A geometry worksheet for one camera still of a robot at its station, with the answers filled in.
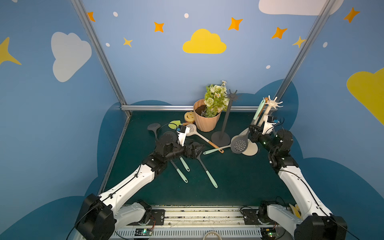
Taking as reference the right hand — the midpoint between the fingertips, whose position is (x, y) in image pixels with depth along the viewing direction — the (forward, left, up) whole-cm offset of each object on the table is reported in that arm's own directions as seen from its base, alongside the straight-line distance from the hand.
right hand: (252, 124), depth 77 cm
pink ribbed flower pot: (+14, +24, -18) cm, 34 cm away
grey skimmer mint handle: (-6, +5, -12) cm, 14 cm away
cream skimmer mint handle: (-4, +23, -26) cm, 35 cm away
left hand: (-12, +26, -2) cm, 29 cm away
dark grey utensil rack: (+10, +12, -29) cm, 32 cm away
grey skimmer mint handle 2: (-21, +18, -28) cm, 40 cm away
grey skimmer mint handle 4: (-18, +38, -27) cm, 50 cm away
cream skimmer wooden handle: (+12, +33, -24) cm, 42 cm away
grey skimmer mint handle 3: (-11, +36, -28) cm, 47 cm away
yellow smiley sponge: (+28, +36, -25) cm, 52 cm away
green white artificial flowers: (+21, +18, -3) cm, 28 cm away
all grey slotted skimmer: (+15, +62, -24) cm, 68 cm away
